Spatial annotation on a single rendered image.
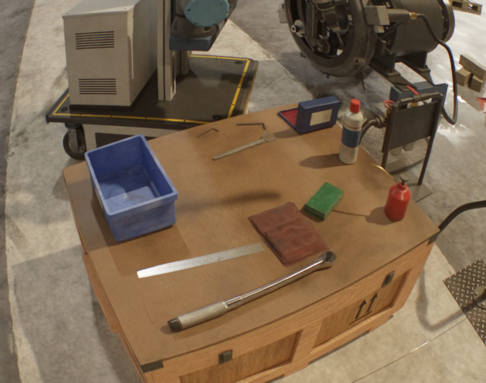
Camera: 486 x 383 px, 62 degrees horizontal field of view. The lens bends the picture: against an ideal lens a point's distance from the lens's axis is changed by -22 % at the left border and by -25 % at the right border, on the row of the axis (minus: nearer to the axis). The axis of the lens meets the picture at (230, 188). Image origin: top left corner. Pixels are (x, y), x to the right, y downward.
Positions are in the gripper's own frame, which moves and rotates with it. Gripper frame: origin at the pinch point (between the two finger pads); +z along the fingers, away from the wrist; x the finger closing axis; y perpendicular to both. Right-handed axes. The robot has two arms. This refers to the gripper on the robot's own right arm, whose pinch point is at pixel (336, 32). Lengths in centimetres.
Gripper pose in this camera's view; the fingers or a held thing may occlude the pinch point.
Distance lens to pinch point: 191.7
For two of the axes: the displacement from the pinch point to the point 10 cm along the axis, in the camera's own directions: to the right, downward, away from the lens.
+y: -9.2, 2.5, 2.9
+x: -0.1, 7.4, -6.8
